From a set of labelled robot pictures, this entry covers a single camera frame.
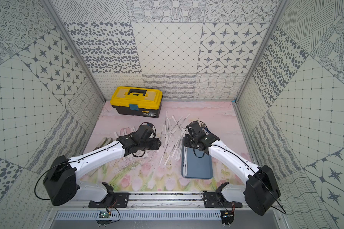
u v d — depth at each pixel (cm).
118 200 74
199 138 61
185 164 86
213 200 73
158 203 74
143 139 65
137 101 101
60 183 40
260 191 40
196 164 82
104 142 95
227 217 73
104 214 72
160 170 84
